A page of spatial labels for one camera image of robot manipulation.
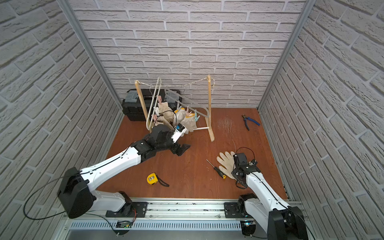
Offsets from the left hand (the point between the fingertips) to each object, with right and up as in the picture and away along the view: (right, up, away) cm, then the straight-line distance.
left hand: (186, 139), depth 78 cm
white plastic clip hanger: (-17, +16, +3) cm, 24 cm away
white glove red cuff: (+25, -16, +12) cm, 32 cm away
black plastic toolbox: (-38, +18, +20) cm, 47 cm away
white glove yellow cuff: (-6, +13, +16) cm, 22 cm away
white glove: (-15, +15, +16) cm, 27 cm away
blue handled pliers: (+44, +12, +35) cm, 57 cm away
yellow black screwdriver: (+20, -21, +6) cm, 30 cm away
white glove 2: (-17, +10, +9) cm, 22 cm away
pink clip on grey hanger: (0, +14, +7) cm, 16 cm away
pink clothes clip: (-17, +23, +10) cm, 30 cm away
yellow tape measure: (-19, -23, +3) cm, 30 cm away
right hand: (+31, -23, +8) cm, 39 cm away
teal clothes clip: (+5, +12, +4) cm, 13 cm away
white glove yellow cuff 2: (+1, +8, +14) cm, 16 cm away
